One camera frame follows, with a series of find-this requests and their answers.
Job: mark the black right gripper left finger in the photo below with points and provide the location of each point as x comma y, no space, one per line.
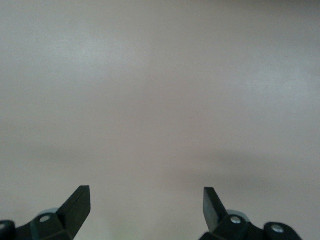
77,207

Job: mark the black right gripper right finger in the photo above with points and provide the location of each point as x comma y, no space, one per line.
212,210

